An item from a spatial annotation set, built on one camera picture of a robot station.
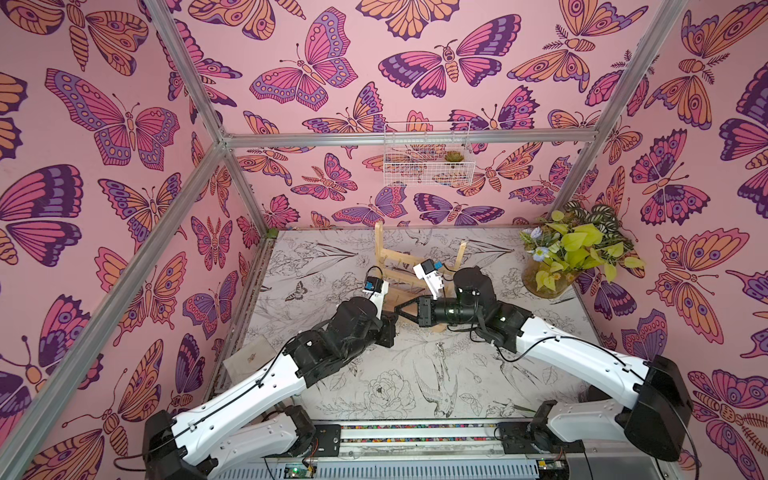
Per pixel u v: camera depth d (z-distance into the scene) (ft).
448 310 2.03
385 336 2.05
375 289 2.05
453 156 3.02
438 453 2.39
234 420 1.38
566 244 2.80
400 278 2.80
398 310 2.25
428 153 3.16
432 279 2.17
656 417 1.25
